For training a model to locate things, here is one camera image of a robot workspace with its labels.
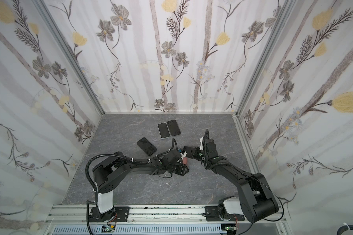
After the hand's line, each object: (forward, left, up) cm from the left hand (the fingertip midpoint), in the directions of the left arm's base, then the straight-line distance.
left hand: (185, 166), depth 89 cm
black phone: (+18, +26, -4) cm, 32 cm away
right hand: (+9, -1, +8) cm, 12 cm away
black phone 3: (+35, +7, -6) cm, 37 cm away
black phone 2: (+31, +15, -3) cm, 34 cm away
